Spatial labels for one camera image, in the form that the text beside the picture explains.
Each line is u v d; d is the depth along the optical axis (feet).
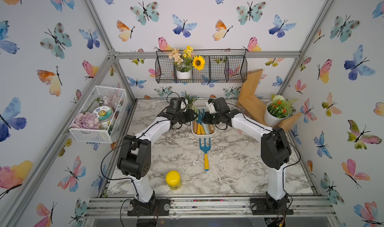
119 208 2.38
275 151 1.71
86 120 1.95
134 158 1.59
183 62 2.84
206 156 2.98
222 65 3.15
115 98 2.59
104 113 2.15
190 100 3.53
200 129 3.30
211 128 3.23
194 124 3.31
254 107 3.55
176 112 2.50
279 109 2.71
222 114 2.39
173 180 2.40
